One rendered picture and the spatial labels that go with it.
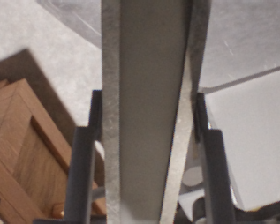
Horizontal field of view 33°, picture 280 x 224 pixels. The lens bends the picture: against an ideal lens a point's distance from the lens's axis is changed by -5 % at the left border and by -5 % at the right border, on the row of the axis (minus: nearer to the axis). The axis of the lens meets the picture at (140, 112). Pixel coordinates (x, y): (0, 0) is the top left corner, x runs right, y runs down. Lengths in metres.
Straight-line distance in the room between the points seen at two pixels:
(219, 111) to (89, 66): 0.95
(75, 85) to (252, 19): 1.14
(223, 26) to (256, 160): 0.18
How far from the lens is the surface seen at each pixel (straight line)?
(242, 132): 0.35
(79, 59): 1.27
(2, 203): 1.02
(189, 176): 0.91
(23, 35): 1.26
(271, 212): 0.91
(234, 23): 0.19
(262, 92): 0.34
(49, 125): 1.31
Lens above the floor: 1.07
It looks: 53 degrees down
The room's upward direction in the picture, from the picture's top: 176 degrees counter-clockwise
